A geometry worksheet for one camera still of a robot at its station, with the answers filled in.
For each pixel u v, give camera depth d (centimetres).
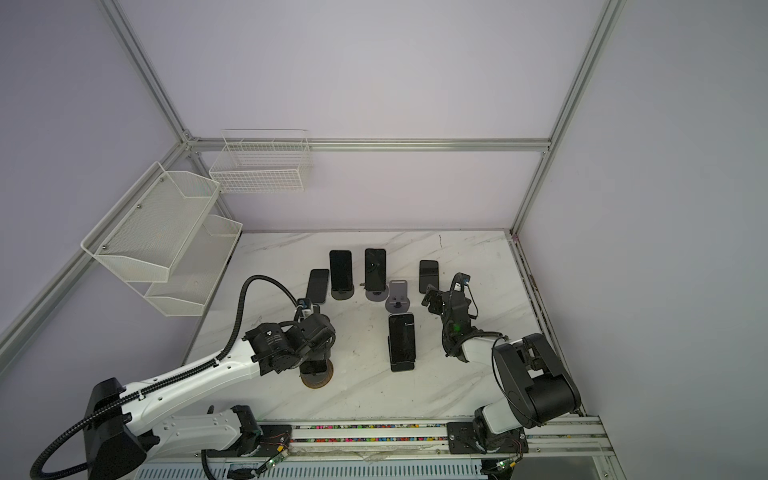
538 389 45
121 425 39
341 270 96
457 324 72
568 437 76
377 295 102
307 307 70
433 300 84
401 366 86
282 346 53
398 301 95
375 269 105
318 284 104
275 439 74
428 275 108
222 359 48
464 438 73
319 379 83
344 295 101
